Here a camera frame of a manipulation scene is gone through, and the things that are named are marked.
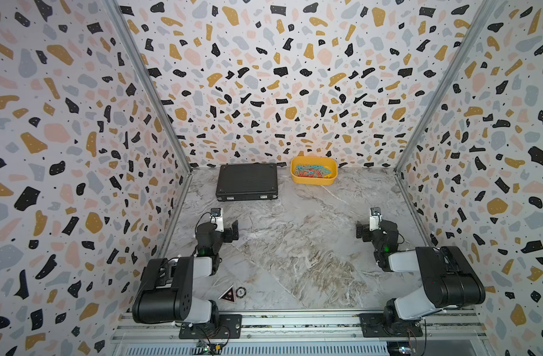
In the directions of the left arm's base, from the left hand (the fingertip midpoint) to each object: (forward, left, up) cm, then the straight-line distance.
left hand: (227, 220), depth 92 cm
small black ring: (-26, -7, -8) cm, 28 cm away
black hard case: (+24, -6, -3) cm, 25 cm away
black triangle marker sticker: (-27, -3, -7) cm, 28 cm away
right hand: (0, -61, -2) cm, 62 cm away
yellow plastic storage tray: (+35, -40, -7) cm, 54 cm away
